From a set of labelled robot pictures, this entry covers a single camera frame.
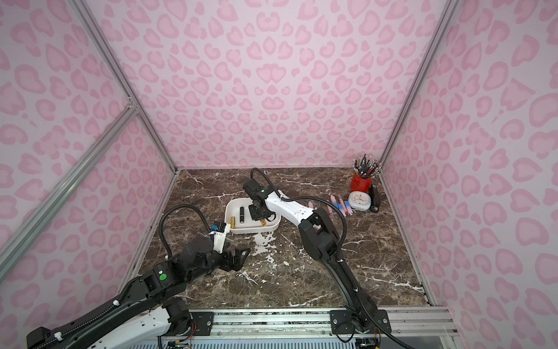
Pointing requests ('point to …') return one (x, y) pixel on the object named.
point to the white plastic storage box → (237, 215)
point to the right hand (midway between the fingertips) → (261, 214)
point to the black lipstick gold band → (242, 214)
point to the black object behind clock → (375, 195)
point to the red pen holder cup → (357, 183)
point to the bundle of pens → (365, 167)
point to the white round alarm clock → (360, 201)
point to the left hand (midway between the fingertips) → (242, 247)
